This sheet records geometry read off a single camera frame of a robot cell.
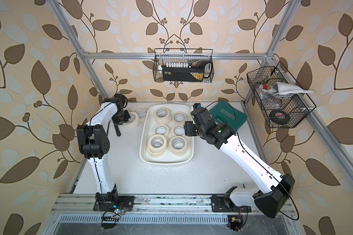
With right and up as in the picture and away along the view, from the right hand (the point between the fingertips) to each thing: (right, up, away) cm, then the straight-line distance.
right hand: (189, 125), depth 74 cm
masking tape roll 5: (-7, -6, +30) cm, 32 cm away
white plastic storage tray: (-5, +7, +35) cm, 36 cm away
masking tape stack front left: (-20, -14, +22) cm, 33 cm away
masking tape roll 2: (-35, +2, +20) cm, 40 cm away
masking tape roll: (-35, +8, +39) cm, 53 cm away
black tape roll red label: (+45, +4, -2) cm, 45 cm away
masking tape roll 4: (-18, -4, +29) cm, 34 cm away
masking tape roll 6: (-6, -15, +21) cm, 27 cm away
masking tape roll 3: (-19, +5, +35) cm, 40 cm away
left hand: (-41, +3, +23) cm, 47 cm away
